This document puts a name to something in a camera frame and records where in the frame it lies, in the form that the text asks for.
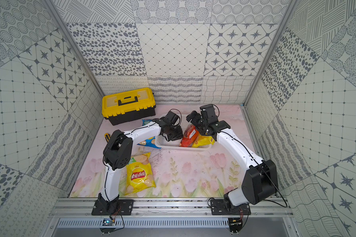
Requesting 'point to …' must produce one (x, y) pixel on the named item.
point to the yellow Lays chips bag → (139, 174)
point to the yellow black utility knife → (107, 137)
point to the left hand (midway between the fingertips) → (185, 134)
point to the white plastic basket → (175, 144)
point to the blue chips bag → (151, 141)
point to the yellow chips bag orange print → (201, 140)
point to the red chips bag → (190, 135)
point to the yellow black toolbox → (129, 106)
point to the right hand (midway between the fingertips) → (190, 122)
